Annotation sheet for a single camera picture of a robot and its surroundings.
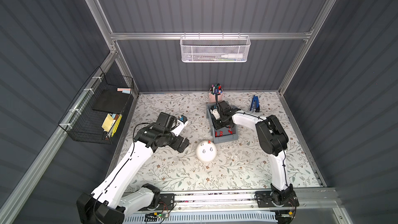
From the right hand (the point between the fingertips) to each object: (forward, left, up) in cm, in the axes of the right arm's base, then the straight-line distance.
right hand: (214, 125), depth 101 cm
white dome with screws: (-22, +5, +10) cm, 25 cm away
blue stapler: (+17, -30, 0) cm, 35 cm away
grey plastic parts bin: (-7, -5, 0) cm, 8 cm away
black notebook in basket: (-3, +54, +28) cm, 61 cm away
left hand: (-19, +18, +18) cm, 32 cm away
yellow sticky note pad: (-18, +49, +30) cm, 60 cm away
